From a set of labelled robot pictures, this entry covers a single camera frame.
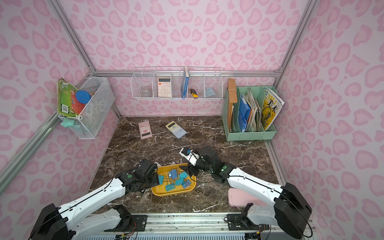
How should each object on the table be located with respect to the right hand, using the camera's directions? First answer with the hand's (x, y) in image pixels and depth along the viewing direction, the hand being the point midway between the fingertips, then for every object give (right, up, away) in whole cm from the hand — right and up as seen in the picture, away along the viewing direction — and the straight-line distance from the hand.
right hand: (184, 160), depth 76 cm
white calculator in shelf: (-14, +42, +17) cm, 47 cm away
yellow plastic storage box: (-14, -17, +7) cm, 23 cm away
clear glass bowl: (-26, +39, +19) cm, 50 cm away
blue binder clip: (-7, -10, +9) cm, 15 cm away
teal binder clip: (-8, -16, +7) cm, 20 cm away
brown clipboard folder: (+26, +33, +6) cm, 43 cm away
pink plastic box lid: (+29, -21, +3) cm, 35 cm away
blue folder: (+37, +28, +19) cm, 50 cm away
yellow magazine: (+56, +31, +22) cm, 67 cm away
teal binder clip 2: (-2, -11, +9) cm, 14 cm away
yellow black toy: (+5, +39, +18) cm, 43 cm away
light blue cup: (+15, +41, +24) cm, 50 cm away
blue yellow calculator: (-9, +15, +34) cm, 38 cm away
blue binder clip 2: (+1, -15, +7) cm, 16 cm away
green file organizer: (+43, +25, +18) cm, 52 cm away
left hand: (-16, -11, +7) cm, 21 cm away
